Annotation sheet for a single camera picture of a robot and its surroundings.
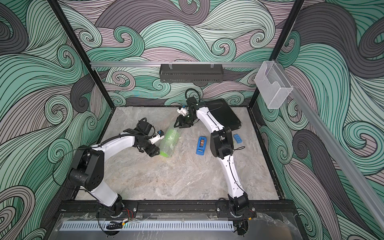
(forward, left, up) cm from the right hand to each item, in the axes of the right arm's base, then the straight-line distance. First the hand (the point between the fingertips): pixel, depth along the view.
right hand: (176, 127), depth 95 cm
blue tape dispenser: (-10, -16, -8) cm, 20 cm away
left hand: (-12, +13, -5) cm, 18 cm away
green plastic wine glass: (-8, +4, -3) cm, 10 cm away
